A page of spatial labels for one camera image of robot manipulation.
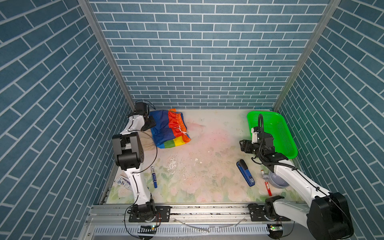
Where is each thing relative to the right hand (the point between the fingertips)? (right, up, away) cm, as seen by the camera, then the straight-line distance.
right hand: (244, 140), depth 86 cm
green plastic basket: (+30, +9, +23) cm, 39 cm away
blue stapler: (+1, -19, -2) cm, 19 cm away
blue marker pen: (-53, -21, 0) cm, 57 cm away
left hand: (-59, +10, +14) cm, 62 cm away
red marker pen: (+12, -25, -4) cm, 28 cm away
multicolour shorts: (-46, +5, +13) cm, 48 cm away
